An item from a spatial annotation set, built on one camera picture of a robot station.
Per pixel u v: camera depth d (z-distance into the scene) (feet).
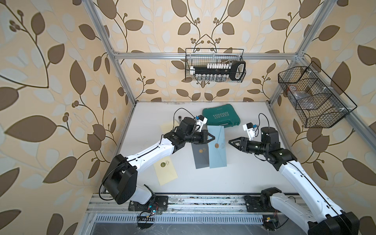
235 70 2.77
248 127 2.31
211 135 2.47
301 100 2.31
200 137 2.26
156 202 2.43
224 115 3.46
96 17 2.48
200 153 3.04
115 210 2.41
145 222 2.23
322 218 1.29
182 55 2.98
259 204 2.38
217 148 2.47
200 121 2.38
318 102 2.40
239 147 2.22
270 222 2.37
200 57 2.99
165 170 2.84
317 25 2.53
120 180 1.38
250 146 2.15
